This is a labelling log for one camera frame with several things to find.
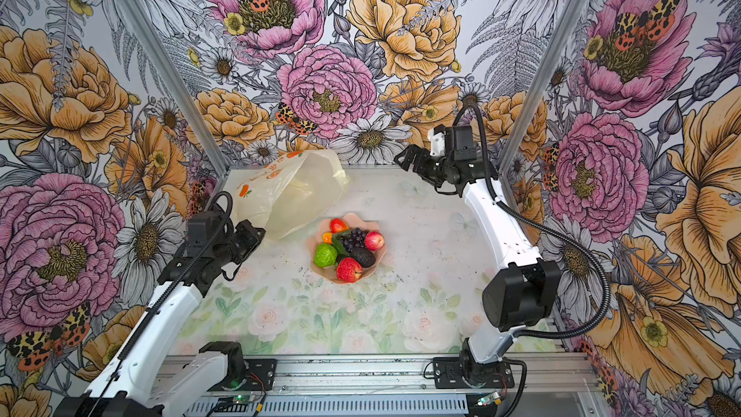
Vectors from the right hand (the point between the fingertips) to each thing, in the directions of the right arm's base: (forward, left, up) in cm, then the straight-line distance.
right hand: (405, 172), depth 79 cm
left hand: (-12, +38, -11) cm, 41 cm away
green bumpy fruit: (-13, +24, -21) cm, 34 cm away
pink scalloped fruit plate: (-1, +26, -23) cm, 35 cm away
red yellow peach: (-1, +21, -23) cm, 32 cm away
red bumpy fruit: (-18, +16, -20) cm, 32 cm away
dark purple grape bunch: (-7, +16, -22) cm, 28 cm away
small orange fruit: (-5, +24, -23) cm, 34 cm away
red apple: (-8, +9, -20) cm, 24 cm away
